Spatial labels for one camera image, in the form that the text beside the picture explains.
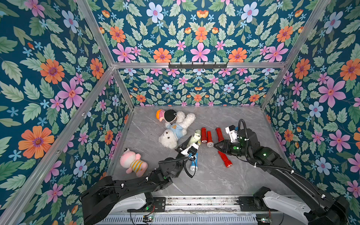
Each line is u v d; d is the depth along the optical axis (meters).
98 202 0.41
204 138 0.97
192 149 0.56
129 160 0.84
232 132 0.68
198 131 1.01
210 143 0.92
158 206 0.74
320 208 0.40
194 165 0.84
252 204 0.68
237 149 0.61
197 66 0.93
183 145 0.64
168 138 0.91
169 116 1.05
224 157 0.89
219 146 0.71
